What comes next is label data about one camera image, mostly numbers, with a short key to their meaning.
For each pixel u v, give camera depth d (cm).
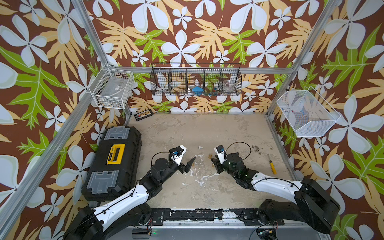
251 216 73
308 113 82
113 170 72
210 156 94
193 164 73
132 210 53
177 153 63
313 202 42
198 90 94
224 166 75
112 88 86
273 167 91
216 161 76
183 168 67
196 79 99
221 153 73
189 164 67
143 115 118
